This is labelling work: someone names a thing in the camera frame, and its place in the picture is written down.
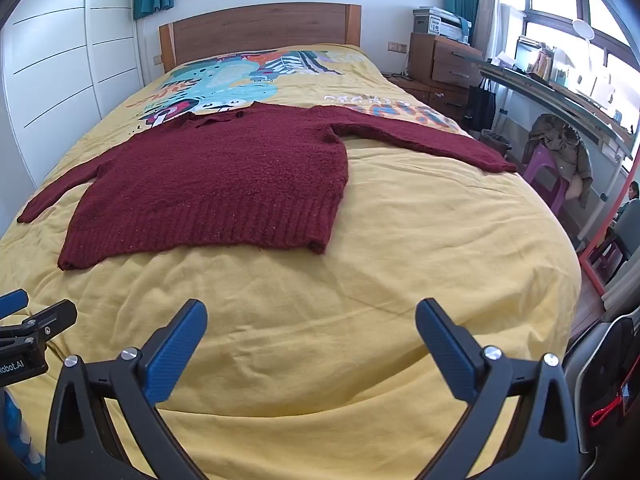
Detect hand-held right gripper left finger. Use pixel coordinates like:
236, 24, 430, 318
45, 299, 208, 480

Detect wooden dresser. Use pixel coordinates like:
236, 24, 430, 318
407, 32, 485, 92

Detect purple stool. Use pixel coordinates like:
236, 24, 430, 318
522, 145, 571, 211

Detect white printer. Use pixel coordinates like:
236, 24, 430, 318
412, 6, 473, 44

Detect wooden headboard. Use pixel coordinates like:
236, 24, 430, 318
159, 4, 362, 72

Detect black bag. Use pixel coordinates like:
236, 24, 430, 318
467, 77, 498, 131

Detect yellow printed bedspread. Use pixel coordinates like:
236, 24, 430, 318
0, 44, 583, 480

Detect wooden nightstand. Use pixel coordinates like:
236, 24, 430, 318
387, 72, 471, 123

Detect olive jacket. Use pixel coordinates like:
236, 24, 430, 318
522, 114, 594, 208

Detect glass desk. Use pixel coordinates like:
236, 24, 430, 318
477, 57, 636, 241

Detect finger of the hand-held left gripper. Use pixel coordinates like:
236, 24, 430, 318
0, 288, 29, 320
25, 300, 78, 350

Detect dark waste bin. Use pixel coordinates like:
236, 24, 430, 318
480, 129, 513, 160

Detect red strap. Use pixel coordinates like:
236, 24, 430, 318
589, 394, 626, 428

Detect maroon knit sweater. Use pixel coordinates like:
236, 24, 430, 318
17, 101, 518, 272

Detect orange framed mirror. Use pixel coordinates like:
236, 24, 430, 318
580, 180, 640, 288

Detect white desk lamp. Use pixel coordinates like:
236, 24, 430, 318
571, 19, 596, 73

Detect white wardrobe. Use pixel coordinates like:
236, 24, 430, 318
0, 0, 146, 191

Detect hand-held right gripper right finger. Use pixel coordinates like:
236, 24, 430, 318
415, 298, 583, 480

